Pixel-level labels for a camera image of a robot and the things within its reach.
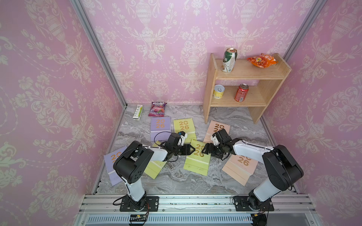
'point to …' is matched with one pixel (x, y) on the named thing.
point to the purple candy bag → (157, 109)
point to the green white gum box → (138, 112)
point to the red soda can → (242, 90)
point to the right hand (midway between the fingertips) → (206, 152)
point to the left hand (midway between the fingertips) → (193, 151)
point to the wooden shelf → (259, 98)
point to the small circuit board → (138, 217)
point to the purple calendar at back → (160, 128)
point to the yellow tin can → (218, 91)
